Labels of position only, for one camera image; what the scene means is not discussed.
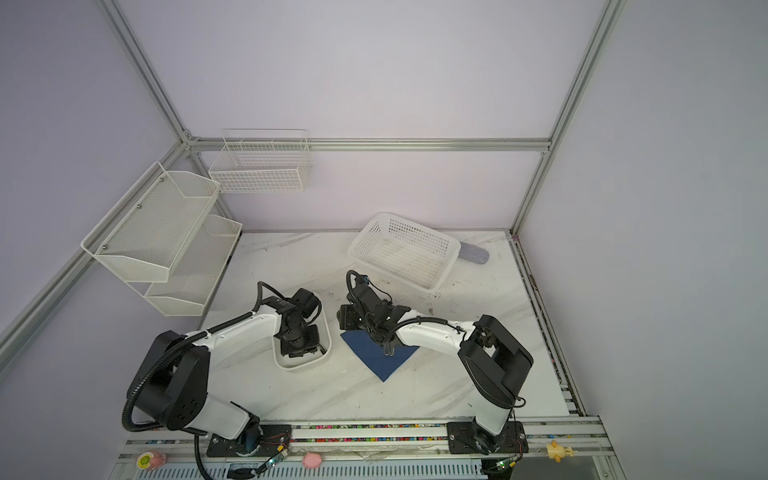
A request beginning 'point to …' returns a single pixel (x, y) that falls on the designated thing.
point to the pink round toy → (312, 460)
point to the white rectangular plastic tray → (313, 360)
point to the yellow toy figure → (557, 452)
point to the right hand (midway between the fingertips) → (340, 315)
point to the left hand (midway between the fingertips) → (310, 351)
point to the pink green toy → (151, 459)
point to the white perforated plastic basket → (404, 248)
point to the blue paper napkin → (372, 353)
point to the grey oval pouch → (473, 253)
